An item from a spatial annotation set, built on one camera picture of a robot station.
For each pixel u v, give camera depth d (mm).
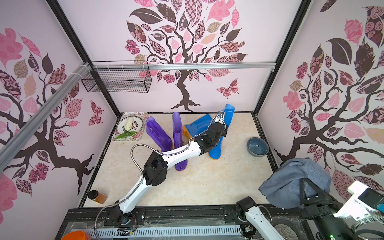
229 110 897
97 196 723
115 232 697
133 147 568
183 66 945
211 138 680
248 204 648
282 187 438
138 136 1065
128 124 1069
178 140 834
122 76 947
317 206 318
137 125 1108
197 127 1071
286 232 670
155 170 571
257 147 986
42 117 599
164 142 937
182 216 746
